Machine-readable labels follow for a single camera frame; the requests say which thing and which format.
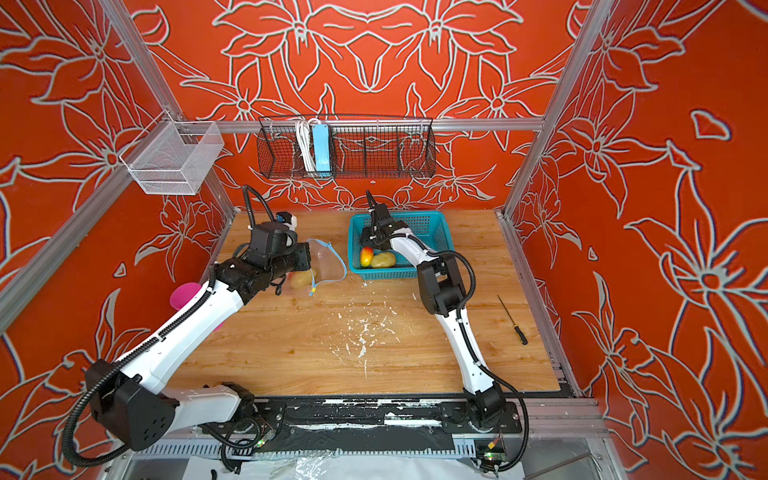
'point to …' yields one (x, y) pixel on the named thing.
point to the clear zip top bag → (326, 265)
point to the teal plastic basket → (430, 228)
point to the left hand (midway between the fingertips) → (308, 246)
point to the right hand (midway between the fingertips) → (362, 236)
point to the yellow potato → (383, 260)
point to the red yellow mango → (366, 256)
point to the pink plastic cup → (182, 294)
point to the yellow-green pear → (301, 279)
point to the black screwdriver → (518, 330)
